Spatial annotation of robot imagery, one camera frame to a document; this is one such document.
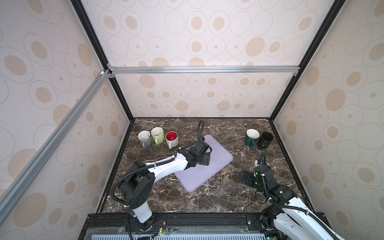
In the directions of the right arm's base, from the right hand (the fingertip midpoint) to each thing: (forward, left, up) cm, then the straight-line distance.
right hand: (246, 174), depth 82 cm
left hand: (+10, +20, +4) cm, 23 cm away
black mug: (+23, -17, 0) cm, 29 cm away
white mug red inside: (+27, +44, -2) cm, 51 cm away
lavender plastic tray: (+3, +28, -8) cm, 29 cm away
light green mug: (+27, +53, +3) cm, 60 cm away
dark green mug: (+24, -8, +3) cm, 25 cm away
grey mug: (+28, +62, +1) cm, 68 cm away
